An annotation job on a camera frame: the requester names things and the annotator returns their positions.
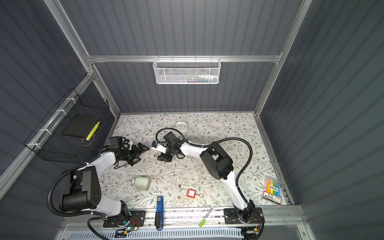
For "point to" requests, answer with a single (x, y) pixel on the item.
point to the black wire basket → (47, 139)
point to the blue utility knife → (159, 216)
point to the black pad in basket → (78, 125)
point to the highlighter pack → (272, 190)
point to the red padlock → (191, 193)
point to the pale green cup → (141, 182)
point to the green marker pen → (203, 220)
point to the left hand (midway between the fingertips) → (144, 152)
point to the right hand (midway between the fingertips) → (162, 156)
